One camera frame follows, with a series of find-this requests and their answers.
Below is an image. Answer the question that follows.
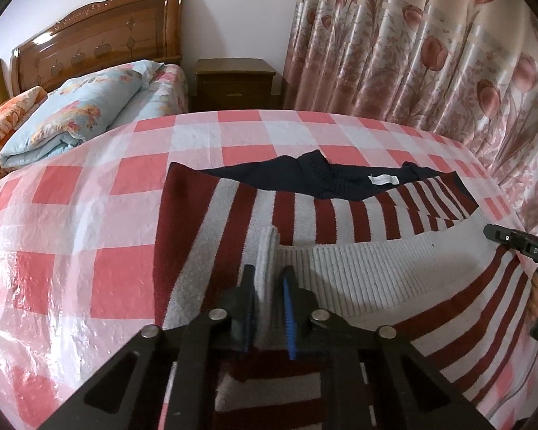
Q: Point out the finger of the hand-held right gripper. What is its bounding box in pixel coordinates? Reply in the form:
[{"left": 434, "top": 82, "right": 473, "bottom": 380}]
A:
[{"left": 483, "top": 223, "right": 525, "bottom": 254}]

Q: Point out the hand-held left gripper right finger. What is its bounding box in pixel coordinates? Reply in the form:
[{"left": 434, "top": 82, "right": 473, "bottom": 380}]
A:
[{"left": 280, "top": 265, "right": 494, "bottom": 430}]

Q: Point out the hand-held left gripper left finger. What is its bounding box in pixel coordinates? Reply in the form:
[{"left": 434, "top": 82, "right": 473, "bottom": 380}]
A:
[{"left": 40, "top": 264, "right": 256, "bottom": 430}]

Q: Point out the red grey striped knit sweater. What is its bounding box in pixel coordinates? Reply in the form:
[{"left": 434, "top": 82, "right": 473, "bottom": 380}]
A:
[{"left": 155, "top": 151, "right": 536, "bottom": 430}]

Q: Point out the pink white checked bed cover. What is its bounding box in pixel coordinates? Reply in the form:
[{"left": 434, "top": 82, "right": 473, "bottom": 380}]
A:
[{"left": 0, "top": 108, "right": 538, "bottom": 430}]

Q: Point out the pink tulip print curtain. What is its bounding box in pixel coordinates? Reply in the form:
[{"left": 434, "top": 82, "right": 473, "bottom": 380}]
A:
[{"left": 283, "top": 0, "right": 538, "bottom": 243}]

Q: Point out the wooden nightstand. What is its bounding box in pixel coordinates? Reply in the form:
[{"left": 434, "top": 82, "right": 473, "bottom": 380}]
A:
[{"left": 194, "top": 57, "right": 276, "bottom": 112}]

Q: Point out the pink floral bed sheet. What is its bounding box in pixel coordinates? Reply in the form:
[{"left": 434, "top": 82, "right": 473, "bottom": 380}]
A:
[{"left": 110, "top": 63, "right": 190, "bottom": 132}]

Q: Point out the light blue floral quilt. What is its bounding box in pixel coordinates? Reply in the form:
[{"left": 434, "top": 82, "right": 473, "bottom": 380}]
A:
[{"left": 0, "top": 59, "right": 165, "bottom": 172}]

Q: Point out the orange floral quilt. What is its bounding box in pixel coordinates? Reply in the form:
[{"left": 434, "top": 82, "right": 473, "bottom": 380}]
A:
[{"left": 0, "top": 86, "right": 49, "bottom": 186}]

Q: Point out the large carved wooden headboard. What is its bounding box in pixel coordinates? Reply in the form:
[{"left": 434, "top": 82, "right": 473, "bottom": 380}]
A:
[{"left": 10, "top": 0, "right": 184, "bottom": 95}]

